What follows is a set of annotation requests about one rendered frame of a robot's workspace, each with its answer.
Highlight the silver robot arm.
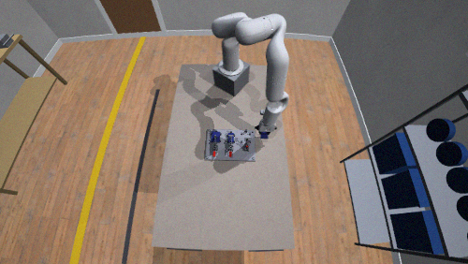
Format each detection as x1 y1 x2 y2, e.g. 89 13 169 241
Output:
212 12 289 126

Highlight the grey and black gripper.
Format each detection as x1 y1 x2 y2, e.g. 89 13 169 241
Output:
255 118 277 135

